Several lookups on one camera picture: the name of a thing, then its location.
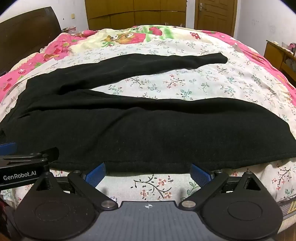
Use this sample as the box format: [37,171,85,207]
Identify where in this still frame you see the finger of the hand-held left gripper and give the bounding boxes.
[0,142,18,155]
[35,147,60,164]

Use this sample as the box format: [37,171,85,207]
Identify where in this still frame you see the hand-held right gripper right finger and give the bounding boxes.
[178,163,263,211]

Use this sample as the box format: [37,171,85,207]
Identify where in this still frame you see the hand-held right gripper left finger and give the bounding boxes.
[35,162,118,211]

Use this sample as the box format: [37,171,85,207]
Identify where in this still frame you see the black pants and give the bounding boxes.
[0,53,296,174]

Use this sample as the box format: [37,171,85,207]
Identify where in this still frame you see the white floral bed sheet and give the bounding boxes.
[0,35,296,209]

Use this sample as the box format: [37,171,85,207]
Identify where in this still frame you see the dark wooden headboard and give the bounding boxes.
[0,6,62,75]

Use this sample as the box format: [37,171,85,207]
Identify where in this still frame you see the wooden desk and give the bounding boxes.
[264,40,296,80]

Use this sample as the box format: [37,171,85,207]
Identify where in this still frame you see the clutter on desk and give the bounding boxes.
[273,40,296,56]

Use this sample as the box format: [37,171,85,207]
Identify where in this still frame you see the brown wooden door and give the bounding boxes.
[194,0,237,37]

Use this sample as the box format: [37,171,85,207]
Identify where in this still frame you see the brown wooden wardrobe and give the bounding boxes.
[84,0,187,30]

